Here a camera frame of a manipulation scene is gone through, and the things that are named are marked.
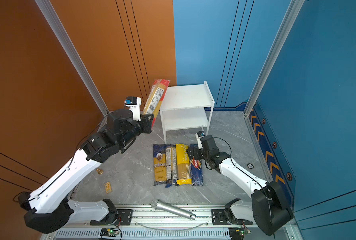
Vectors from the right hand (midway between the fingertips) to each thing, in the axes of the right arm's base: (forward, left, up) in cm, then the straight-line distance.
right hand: (193, 149), depth 86 cm
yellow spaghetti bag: (-6, +6, -9) cm, 12 cm away
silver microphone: (-27, +19, -7) cm, 34 cm away
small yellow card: (-18, +48, -10) cm, 52 cm away
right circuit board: (-39, -20, -13) cm, 45 cm away
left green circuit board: (-38, +42, -12) cm, 58 cm away
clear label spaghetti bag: (-7, +13, -7) cm, 16 cm away
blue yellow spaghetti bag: (-5, +20, -8) cm, 22 cm away
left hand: (-1, +18, +30) cm, 35 cm away
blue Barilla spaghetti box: (-9, -2, -8) cm, 12 cm away
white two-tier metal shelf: (+13, +3, +21) cm, 25 cm away
